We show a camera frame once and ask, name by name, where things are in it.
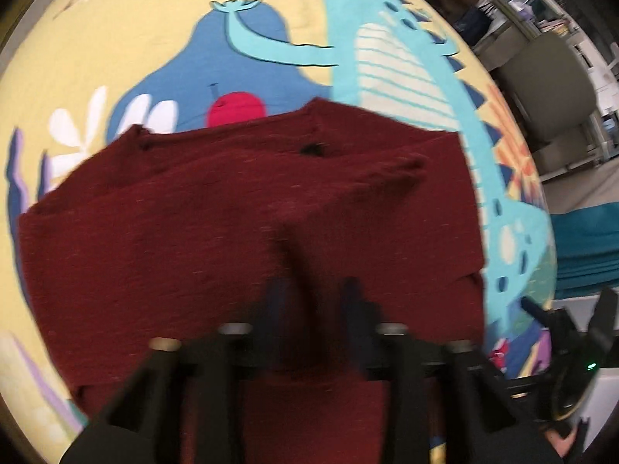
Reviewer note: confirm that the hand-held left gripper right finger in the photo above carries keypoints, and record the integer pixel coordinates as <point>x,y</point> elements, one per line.
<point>435,396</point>

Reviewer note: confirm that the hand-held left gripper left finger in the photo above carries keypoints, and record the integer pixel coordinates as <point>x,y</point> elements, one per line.
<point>203,396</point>

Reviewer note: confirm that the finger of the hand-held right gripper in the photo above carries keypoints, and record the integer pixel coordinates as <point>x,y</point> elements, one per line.
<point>549,321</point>
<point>604,321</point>

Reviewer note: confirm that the dark red knitted sweater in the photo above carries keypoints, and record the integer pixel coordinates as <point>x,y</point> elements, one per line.
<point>193,232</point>

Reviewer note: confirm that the teal cloth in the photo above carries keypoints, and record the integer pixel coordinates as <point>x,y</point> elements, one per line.
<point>587,251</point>

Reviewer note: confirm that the olive padded chair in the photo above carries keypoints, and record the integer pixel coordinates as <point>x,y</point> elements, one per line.
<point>546,92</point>

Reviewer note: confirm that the cluttered desk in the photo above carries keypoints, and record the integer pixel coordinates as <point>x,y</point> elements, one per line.
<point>551,5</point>

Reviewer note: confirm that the yellow dinosaur printed bed sheet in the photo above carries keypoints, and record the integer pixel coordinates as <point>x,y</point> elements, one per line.
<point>145,34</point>

